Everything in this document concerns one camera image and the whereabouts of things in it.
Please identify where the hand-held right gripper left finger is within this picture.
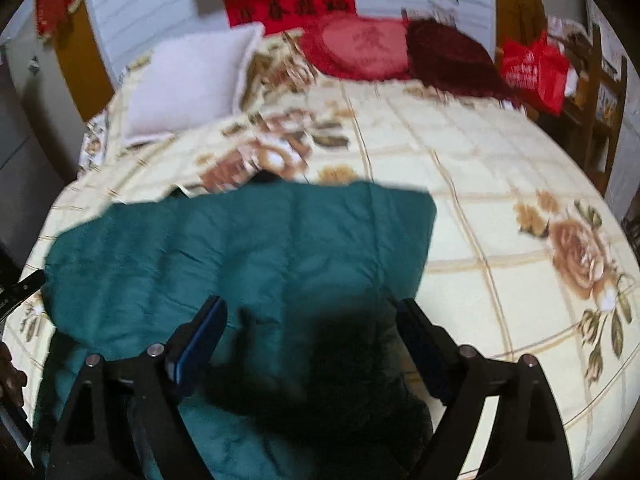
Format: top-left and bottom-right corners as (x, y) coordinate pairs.
(42, 296), (228, 480)

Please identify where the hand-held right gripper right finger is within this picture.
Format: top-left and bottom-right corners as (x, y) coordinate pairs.
(395, 298), (573, 480)

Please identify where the green quilted jacket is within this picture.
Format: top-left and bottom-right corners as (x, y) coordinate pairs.
(32, 180), (438, 480)

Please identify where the person's left hand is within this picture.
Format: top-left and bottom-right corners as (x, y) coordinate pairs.
(0, 342), (27, 408)

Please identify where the grey wardrobe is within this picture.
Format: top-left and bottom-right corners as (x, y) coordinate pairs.
(0, 45), (76, 241)

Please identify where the floral plaid bedspread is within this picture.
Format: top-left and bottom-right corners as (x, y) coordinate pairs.
(0, 30), (636, 480)

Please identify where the orange wooden door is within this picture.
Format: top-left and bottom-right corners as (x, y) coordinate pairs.
(52, 5), (118, 121)

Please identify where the white pillow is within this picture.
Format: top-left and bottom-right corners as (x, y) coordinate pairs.
(122, 22), (266, 143)

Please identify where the red hanging decoration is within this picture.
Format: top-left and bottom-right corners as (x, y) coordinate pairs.
(34, 0), (83, 41)

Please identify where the dark red blanket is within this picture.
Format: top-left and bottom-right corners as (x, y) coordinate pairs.
(405, 17), (523, 108)

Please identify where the wooden shelf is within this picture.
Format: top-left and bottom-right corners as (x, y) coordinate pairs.
(537, 25), (628, 196)

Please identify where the red plastic bag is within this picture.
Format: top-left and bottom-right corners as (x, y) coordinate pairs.
(500, 30), (571, 116)

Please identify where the red round cushion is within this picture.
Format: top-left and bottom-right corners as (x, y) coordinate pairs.
(300, 12), (413, 82)

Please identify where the orange wooden panel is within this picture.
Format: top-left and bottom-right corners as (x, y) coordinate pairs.
(492, 0), (543, 63)

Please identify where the red wall banner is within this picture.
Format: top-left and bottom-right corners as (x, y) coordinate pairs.
(222, 0), (356, 36)

